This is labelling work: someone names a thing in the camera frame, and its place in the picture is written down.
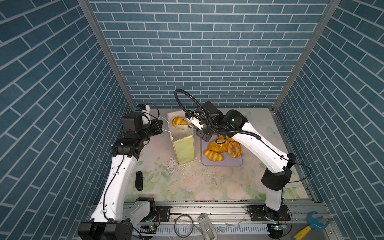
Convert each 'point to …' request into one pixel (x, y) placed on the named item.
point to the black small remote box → (139, 181)
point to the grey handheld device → (207, 228)
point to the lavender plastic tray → (228, 161)
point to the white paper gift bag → (183, 140)
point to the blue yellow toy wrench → (315, 223)
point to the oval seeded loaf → (219, 148)
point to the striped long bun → (213, 156)
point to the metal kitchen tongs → (186, 127)
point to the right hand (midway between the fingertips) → (198, 126)
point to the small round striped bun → (178, 120)
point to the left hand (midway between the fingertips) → (163, 120)
